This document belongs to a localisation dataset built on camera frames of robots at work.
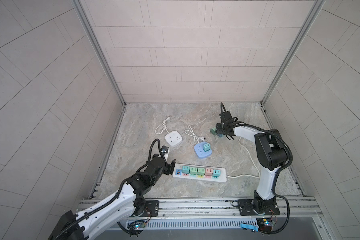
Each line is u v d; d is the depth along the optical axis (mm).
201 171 771
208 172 770
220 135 965
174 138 937
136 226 653
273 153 511
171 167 699
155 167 574
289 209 667
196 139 939
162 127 1009
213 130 975
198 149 891
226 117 788
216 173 766
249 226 654
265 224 680
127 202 517
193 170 771
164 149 679
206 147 864
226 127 754
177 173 802
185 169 771
